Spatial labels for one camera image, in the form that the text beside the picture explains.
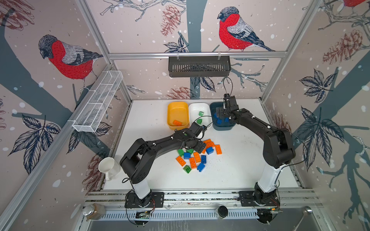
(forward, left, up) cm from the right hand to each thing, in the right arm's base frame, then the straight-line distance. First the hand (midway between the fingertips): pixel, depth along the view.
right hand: (223, 110), depth 96 cm
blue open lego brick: (-29, +14, -13) cm, 35 cm away
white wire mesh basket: (-24, +73, +19) cm, 79 cm away
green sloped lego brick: (0, +16, -12) cm, 20 cm away
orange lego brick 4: (-22, +4, -14) cm, 26 cm away
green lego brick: (-26, +28, -10) cm, 40 cm away
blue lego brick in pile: (-28, +24, -12) cm, 39 cm away
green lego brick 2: (-26, +22, -9) cm, 35 cm away
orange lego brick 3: (-18, +10, -13) cm, 24 cm away
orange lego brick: (-3, +33, -11) cm, 35 cm away
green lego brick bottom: (-36, +23, -11) cm, 44 cm away
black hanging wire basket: (+32, +17, +15) cm, 39 cm away
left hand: (-22, +16, -6) cm, 28 cm away
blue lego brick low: (-35, +16, -12) cm, 40 cm away
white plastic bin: (+11, +21, -10) cm, 25 cm away
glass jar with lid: (-60, +64, -3) cm, 87 cm away
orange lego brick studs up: (-29, +18, -12) cm, 36 cm away
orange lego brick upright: (-32, +20, -13) cm, 40 cm away
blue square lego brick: (-6, +6, +2) cm, 9 cm away
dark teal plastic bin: (0, -1, -15) cm, 15 cm away
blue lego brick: (-24, +10, -12) cm, 28 cm away
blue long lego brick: (-1, +2, -11) cm, 12 cm away
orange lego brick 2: (-31, +28, -13) cm, 44 cm away
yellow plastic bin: (+2, +33, -8) cm, 34 cm away
